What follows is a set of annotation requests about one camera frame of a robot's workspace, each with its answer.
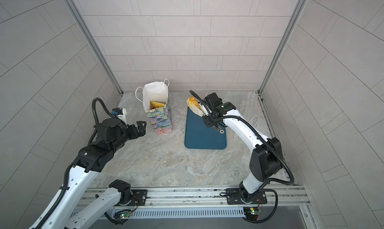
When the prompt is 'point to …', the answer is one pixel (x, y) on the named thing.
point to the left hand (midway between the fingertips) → (142, 122)
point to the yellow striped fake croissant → (154, 104)
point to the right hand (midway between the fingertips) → (207, 120)
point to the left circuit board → (125, 215)
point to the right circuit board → (251, 213)
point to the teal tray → (197, 135)
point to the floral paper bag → (154, 96)
